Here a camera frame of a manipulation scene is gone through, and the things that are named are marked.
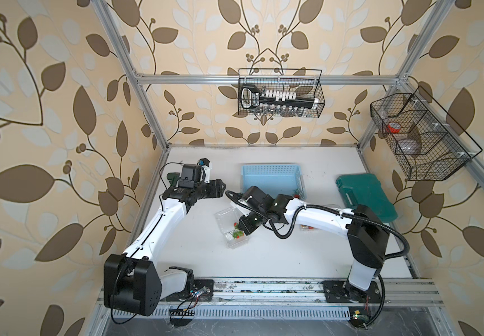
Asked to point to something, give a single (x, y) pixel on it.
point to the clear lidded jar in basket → (408, 146)
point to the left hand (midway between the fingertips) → (215, 183)
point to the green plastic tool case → (366, 189)
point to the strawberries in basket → (296, 194)
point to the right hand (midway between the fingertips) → (238, 227)
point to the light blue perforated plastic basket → (287, 180)
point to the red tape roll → (393, 127)
